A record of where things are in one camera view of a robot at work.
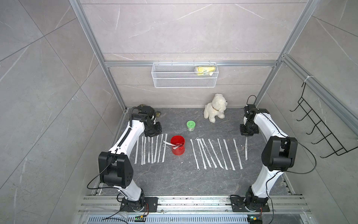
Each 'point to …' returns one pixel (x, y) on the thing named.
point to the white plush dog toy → (216, 108)
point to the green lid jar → (190, 125)
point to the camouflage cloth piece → (157, 113)
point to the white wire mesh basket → (184, 75)
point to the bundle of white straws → (175, 146)
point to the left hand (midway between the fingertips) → (160, 130)
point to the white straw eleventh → (154, 159)
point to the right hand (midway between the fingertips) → (247, 134)
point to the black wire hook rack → (339, 149)
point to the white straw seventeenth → (246, 149)
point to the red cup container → (178, 140)
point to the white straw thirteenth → (148, 153)
